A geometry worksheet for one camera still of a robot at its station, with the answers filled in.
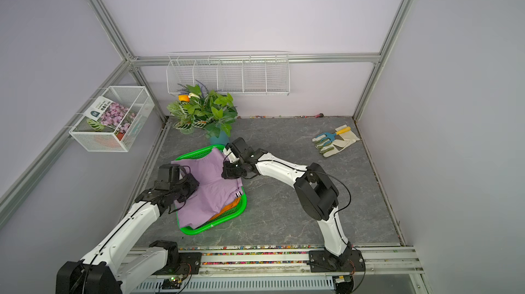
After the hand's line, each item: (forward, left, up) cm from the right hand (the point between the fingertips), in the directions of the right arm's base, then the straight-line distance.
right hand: (221, 173), depth 86 cm
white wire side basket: (+4, +43, +20) cm, 47 cm away
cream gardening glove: (+19, -52, -9) cm, 56 cm away
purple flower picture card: (+11, +38, +24) cm, 46 cm away
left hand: (-4, +9, -1) cm, 10 cm away
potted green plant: (+17, +4, +20) cm, 26 cm away
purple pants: (-6, +2, -1) cm, 7 cm away
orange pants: (-13, -3, -6) cm, 14 cm away
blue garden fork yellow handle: (+28, -54, -9) cm, 62 cm away
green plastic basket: (-18, -3, -2) cm, 18 cm away
